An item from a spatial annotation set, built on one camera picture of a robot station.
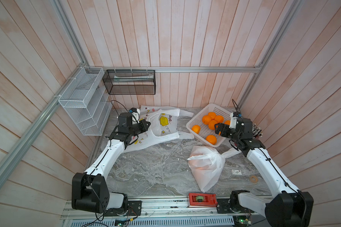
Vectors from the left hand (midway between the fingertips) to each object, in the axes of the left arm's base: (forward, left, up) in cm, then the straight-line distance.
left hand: (151, 124), depth 82 cm
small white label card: (-21, -52, -21) cm, 60 cm away
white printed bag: (+17, -7, -18) cm, 26 cm away
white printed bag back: (+30, +8, -20) cm, 37 cm away
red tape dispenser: (-37, -28, -16) cm, 49 cm away
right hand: (0, -42, 0) cm, 42 cm away
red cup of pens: (-2, -64, -4) cm, 64 cm away
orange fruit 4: (+9, -31, -16) cm, 36 cm away
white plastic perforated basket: (+14, -36, -20) cm, 44 cm away
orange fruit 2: (+18, -49, -15) cm, 54 cm away
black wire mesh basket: (+38, +18, +4) cm, 42 cm away
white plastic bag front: (-20, -32, -9) cm, 39 cm away
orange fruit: (+24, -46, -17) cm, 54 cm away
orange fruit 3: (+17, -39, -15) cm, 45 cm away
